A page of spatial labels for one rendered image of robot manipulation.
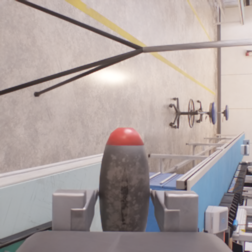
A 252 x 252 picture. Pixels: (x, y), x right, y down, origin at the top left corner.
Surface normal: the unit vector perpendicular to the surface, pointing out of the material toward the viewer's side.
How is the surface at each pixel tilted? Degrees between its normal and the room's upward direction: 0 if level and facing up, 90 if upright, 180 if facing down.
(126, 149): 63
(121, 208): 73
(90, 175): 0
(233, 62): 90
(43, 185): 0
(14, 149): 0
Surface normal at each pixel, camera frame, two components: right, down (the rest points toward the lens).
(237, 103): -0.38, 0.01
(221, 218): 0.62, 0.01
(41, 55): 0.93, 0.01
